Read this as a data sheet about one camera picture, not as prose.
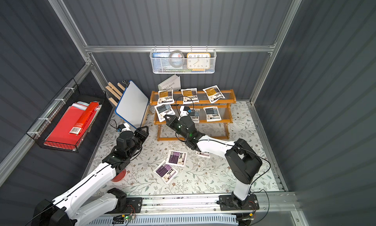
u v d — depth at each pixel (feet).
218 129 3.43
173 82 3.24
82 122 2.36
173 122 2.36
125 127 2.35
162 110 2.69
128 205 2.37
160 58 2.92
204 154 2.99
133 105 3.45
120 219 2.38
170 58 2.82
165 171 2.75
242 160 1.58
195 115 2.98
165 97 2.65
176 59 2.92
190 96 2.71
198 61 2.89
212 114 2.99
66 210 1.32
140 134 2.31
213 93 2.69
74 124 2.32
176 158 2.93
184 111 2.51
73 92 2.55
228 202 2.42
